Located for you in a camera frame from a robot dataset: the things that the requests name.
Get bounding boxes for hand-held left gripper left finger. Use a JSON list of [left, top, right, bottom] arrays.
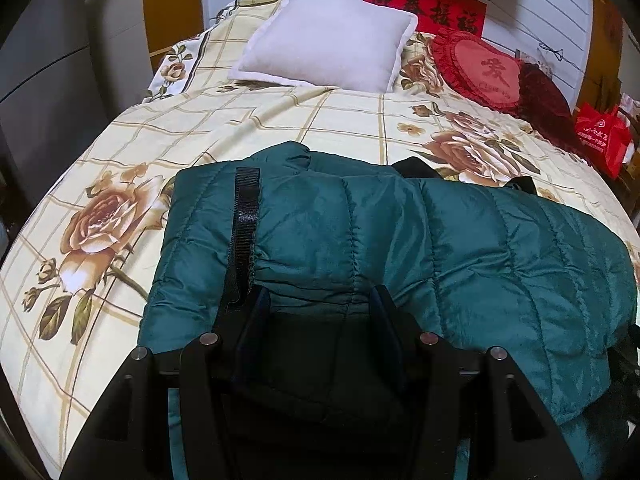
[[60, 286, 274, 480]]

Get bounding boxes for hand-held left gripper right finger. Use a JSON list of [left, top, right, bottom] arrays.
[[369, 284, 583, 480]]

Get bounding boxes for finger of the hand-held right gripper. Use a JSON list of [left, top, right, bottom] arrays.
[[602, 327, 640, 396]]

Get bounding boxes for green puffer jacket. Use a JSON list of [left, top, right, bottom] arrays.
[[137, 141, 640, 480]]

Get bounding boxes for bed with floral sheet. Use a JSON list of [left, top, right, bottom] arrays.
[[0, 0, 640, 480]]

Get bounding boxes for red plastic bag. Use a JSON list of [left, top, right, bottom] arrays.
[[574, 102, 633, 179]]

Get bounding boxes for dark red cushion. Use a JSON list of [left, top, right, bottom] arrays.
[[515, 60, 593, 166]]

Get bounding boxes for red heart-shaped pillow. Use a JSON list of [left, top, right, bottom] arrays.
[[430, 29, 526, 113]]

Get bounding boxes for white pillow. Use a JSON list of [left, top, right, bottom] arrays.
[[227, 0, 419, 95]]

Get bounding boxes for wooden door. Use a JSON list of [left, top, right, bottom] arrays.
[[141, 0, 207, 56], [577, 0, 623, 108]]

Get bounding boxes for grey wardrobe cabinet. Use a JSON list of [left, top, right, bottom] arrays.
[[0, 0, 156, 171]]

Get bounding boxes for red wall banner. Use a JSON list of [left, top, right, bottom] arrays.
[[363, 0, 488, 37]]

